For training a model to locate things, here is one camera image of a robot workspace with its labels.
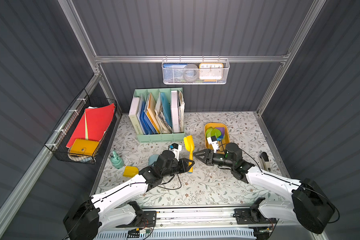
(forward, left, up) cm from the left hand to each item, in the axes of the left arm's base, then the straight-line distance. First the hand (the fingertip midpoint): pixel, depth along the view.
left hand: (193, 163), depth 74 cm
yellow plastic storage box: (+7, -7, +7) cm, 12 cm away
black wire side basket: (+3, +57, +18) cm, 59 cm away
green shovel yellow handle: (+32, -15, -15) cm, 38 cm away
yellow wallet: (+1, +48, +14) cm, 50 cm away
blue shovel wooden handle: (+32, -24, -14) cm, 43 cm away
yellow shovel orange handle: (+10, +1, +2) cm, 10 cm away
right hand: (+3, -3, +3) cm, 5 cm away
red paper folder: (+17, +50, +12) cm, 54 cm away
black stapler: (+9, -45, -14) cm, 48 cm away
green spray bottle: (+6, +44, -11) cm, 45 cm away
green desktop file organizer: (+31, +21, +3) cm, 38 cm away
